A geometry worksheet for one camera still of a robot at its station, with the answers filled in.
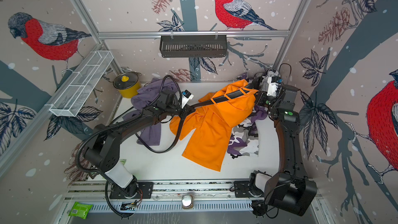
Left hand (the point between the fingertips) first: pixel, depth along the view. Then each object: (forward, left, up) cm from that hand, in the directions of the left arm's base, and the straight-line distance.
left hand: (194, 107), depth 86 cm
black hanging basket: (+43, +4, +11) cm, 44 cm away
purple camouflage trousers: (-11, -29, -15) cm, 35 cm away
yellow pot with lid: (+25, +49, -8) cm, 56 cm away
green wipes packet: (-46, +50, -15) cm, 70 cm away
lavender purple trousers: (+15, +33, -7) cm, 37 cm away
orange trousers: (-3, -10, -15) cm, 19 cm away
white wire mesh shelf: (-6, +58, +14) cm, 60 cm away
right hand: (+2, -33, +13) cm, 36 cm away
